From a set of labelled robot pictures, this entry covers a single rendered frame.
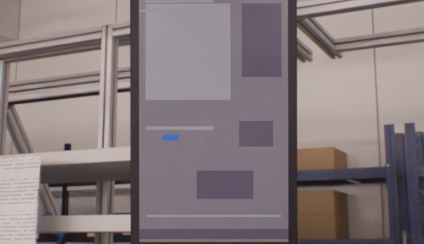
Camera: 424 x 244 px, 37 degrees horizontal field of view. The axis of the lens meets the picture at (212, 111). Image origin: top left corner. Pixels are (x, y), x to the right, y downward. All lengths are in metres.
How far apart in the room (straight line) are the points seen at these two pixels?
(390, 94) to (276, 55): 3.68
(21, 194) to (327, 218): 2.94
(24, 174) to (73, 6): 4.73
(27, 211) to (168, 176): 0.55
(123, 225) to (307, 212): 2.87
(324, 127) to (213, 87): 3.75
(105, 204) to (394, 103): 3.00
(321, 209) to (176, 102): 3.24
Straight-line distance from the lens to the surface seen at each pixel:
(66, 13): 6.30
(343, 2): 2.04
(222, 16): 1.14
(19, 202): 1.62
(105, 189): 2.17
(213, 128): 1.12
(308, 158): 4.37
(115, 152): 1.59
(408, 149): 4.19
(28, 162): 1.62
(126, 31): 2.24
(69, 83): 2.98
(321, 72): 4.94
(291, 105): 1.13
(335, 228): 4.29
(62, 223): 1.67
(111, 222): 1.58
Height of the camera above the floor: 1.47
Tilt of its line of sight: 11 degrees up
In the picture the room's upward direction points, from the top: straight up
